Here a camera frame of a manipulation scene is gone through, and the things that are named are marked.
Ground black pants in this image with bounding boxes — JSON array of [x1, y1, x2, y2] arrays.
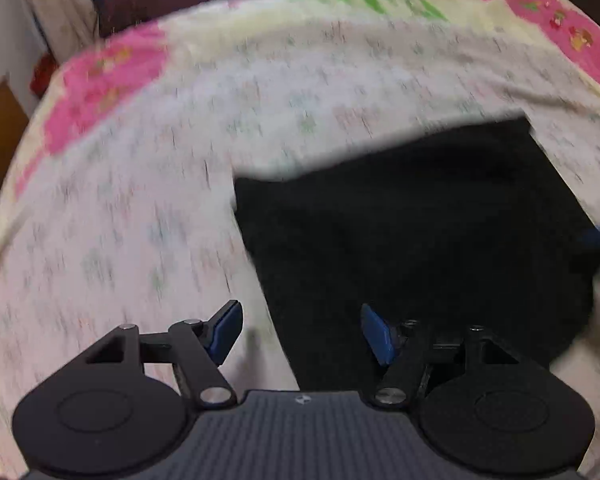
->
[[232, 117, 600, 393]]

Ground wooden desk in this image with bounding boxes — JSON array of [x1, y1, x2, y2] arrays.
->
[[0, 77, 31, 196]]

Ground red bag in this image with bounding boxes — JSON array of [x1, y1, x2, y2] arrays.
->
[[30, 52, 63, 96]]

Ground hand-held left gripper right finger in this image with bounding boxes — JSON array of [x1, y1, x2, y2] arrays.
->
[[361, 304, 523, 407]]

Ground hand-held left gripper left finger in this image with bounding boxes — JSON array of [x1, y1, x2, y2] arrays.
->
[[82, 301, 243, 407]]

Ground floral printed quilt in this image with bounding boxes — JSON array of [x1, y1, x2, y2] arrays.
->
[[0, 0, 600, 478]]

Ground beige patterned curtain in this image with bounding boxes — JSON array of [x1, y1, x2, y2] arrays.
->
[[15, 0, 101, 61]]

